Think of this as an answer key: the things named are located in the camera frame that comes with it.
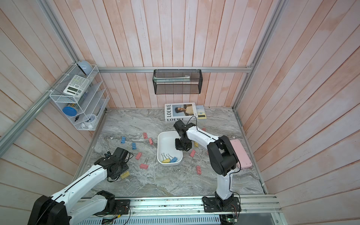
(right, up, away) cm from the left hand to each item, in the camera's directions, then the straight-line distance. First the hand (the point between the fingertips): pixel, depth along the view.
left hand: (122, 169), depth 84 cm
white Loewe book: (+33, +37, +30) cm, 58 cm away
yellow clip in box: (+26, +4, +4) cm, 27 cm away
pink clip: (+10, +19, +17) cm, 28 cm away
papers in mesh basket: (+23, +56, +4) cm, 61 cm away
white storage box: (+27, +7, +8) cm, 29 cm away
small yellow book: (+54, +37, +33) cm, 73 cm away
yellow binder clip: (+2, -3, -1) cm, 4 cm away
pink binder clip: (+44, +8, +9) cm, 46 cm away
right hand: (+35, +11, +8) cm, 38 cm away
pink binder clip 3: (+12, 0, +4) cm, 13 cm away
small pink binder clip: (+15, +15, +14) cm, 25 cm away
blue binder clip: (-6, +16, +16) cm, 24 cm away
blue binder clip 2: (+3, +12, +12) cm, 18 cm away
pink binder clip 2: (+8, +6, +8) cm, 13 cm away
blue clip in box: (+32, +4, +6) cm, 33 cm away
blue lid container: (-26, +35, -8) cm, 45 cm away
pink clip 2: (+47, -1, +1) cm, 47 cm away
